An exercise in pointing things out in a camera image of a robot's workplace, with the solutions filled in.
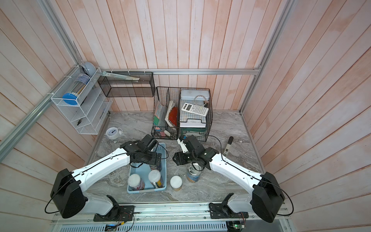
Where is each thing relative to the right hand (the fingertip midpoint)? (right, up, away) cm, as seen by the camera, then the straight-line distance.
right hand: (177, 156), depth 80 cm
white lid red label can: (-22, -11, -7) cm, 25 cm away
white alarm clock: (-48, +12, +24) cm, 55 cm away
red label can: (-12, -6, +1) cm, 14 cm away
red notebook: (-4, +25, +26) cm, 36 cm away
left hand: (-14, -3, +2) cm, 15 cm away
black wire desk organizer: (+3, +27, +13) cm, 30 cm away
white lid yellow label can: (-11, -9, -8) cm, 16 cm away
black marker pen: (+35, +5, +15) cm, 39 cm away
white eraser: (-8, +12, +24) cm, 28 cm away
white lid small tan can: (0, -14, -2) cm, 14 cm away
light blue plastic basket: (-21, -11, +8) cm, 25 cm away
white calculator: (+12, +28, +12) cm, 33 cm away
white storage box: (+17, +39, +19) cm, 47 cm away
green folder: (+10, +15, +16) cm, 24 cm away
